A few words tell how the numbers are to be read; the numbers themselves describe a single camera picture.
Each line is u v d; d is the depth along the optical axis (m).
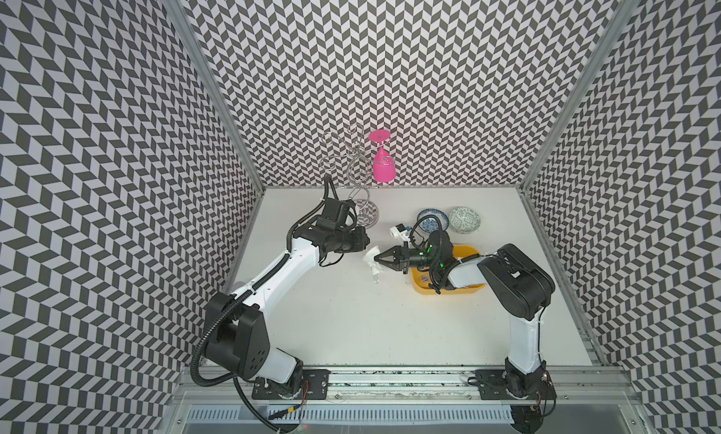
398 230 0.85
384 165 0.98
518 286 0.52
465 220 1.05
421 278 0.91
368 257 0.81
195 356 0.38
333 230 0.64
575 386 0.75
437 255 0.73
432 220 0.79
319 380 0.72
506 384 0.66
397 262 0.78
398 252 0.80
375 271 0.81
